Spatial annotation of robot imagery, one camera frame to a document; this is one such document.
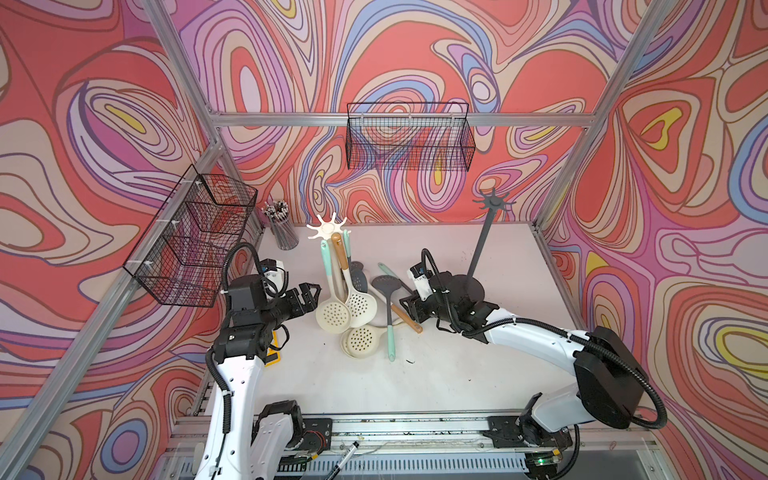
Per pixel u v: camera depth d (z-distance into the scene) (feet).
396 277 3.28
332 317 2.64
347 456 2.30
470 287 3.23
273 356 2.82
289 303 2.13
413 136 3.16
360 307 2.76
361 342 2.73
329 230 2.13
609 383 1.38
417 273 2.39
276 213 3.25
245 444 1.34
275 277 2.15
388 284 3.16
